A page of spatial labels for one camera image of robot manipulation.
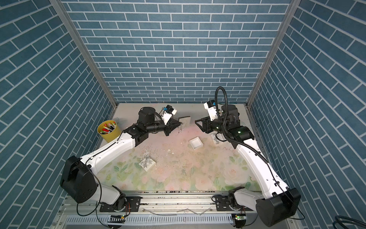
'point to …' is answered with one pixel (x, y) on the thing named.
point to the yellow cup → (114, 136)
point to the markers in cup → (108, 128)
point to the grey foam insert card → (185, 121)
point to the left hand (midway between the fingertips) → (183, 124)
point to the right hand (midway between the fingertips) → (200, 121)
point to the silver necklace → (180, 130)
